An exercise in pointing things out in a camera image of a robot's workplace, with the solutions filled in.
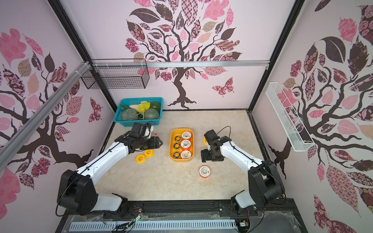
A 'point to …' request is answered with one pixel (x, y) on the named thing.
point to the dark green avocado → (155, 105)
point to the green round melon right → (151, 113)
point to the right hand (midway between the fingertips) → (209, 160)
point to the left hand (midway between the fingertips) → (157, 146)
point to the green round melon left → (129, 114)
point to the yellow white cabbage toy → (142, 107)
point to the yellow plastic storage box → (174, 132)
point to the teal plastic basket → (118, 117)
